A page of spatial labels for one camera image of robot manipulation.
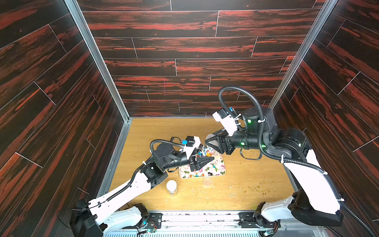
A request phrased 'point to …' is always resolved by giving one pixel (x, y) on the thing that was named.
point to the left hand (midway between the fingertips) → (210, 153)
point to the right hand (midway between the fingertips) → (213, 134)
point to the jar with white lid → (171, 187)
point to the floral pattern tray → (216, 167)
